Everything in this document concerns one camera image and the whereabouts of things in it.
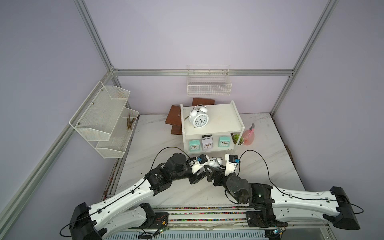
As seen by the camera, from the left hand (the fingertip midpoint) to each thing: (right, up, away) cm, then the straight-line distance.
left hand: (204, 168), depth 71 cm
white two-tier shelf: (+3, +20, -1) cm, 20 cm away
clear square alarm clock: (+3, +15, +11) cm, 19 cm away
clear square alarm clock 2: (+2, +11, +9) cm, 14 cm away
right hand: (+3, 0, 0) cm, 3 cm away
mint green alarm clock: (-5, +10, +9) cm, 14 cm away
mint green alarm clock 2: (+11, +12, +9) cm, 19 cm away
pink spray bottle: (+30, +15, +24) cm, 41 cm away
